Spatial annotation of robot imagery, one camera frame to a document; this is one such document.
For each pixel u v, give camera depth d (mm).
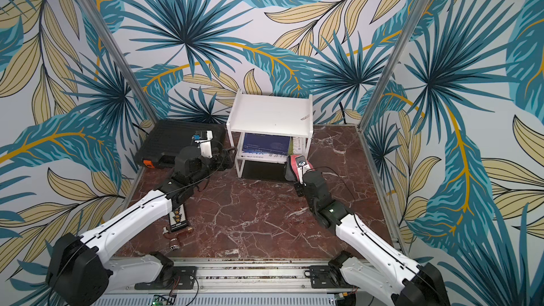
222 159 689
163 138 1162
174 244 781
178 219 856
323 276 734
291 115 766
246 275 749
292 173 788
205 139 677
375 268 472
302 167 650
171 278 676
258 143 852
